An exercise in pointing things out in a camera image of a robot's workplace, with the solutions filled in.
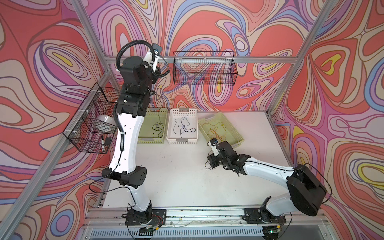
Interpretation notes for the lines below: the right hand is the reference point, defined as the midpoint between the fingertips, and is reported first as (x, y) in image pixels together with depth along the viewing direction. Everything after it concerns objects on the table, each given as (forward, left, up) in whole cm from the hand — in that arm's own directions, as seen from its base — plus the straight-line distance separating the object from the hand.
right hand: (209, 160), depth 86 cm
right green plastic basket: (+30, -10, -6) cm, 32 cm away
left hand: (+20, +28, +53) cm, 63 cm away
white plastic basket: (+15, +12, +2) cm, 19 cm away
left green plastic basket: (+31, +39, -6) cm, 50 cm away
